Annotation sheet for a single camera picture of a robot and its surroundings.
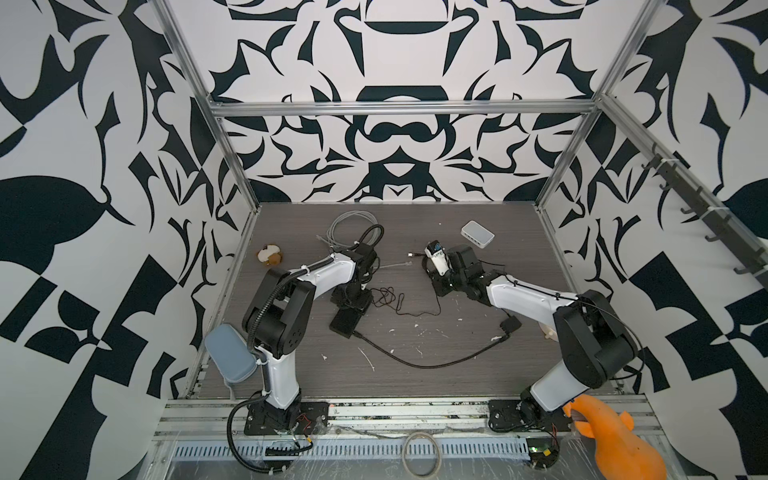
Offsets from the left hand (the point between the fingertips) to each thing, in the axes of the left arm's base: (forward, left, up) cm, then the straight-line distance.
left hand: (355, 301), depth 92 cm
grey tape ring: (-37, -21, -5) cm, 43 cm away
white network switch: (+25, -43, 0) cm, 50 cm away
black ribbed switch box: (-6, +3, 0) cm, 7 cm away
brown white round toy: (+18, +29, +1) cm, 34 cm away
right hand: (+6, -24, +6) cm, 26 cm away
